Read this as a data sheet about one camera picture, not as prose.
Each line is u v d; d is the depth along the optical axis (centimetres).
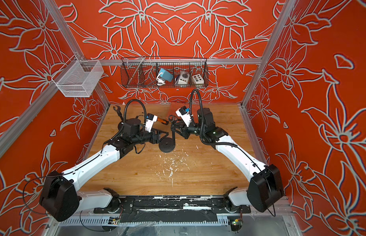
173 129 71
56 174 42
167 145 94
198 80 94
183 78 91
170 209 73
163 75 84
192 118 64
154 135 68
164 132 74
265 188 40
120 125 84
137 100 64
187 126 65
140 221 70
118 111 93
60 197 39
